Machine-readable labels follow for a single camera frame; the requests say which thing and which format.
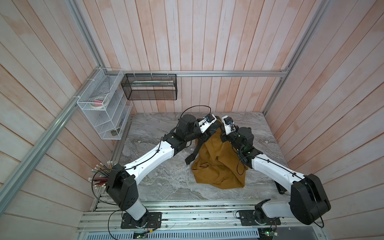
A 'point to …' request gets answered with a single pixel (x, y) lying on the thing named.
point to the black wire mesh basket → (150, 86)
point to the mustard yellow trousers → (218, 161)
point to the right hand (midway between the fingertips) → (221, 122)
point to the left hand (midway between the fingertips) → (210, 128)
